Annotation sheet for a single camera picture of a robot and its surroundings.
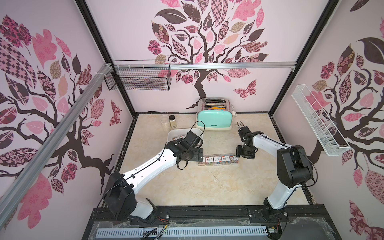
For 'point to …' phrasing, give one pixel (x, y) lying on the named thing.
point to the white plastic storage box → (175, 134)
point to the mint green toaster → (215, 113)
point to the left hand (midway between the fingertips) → (192, 157)
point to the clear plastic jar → (164, 119)
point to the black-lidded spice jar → (173, 123)
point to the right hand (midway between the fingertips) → (242, 157)
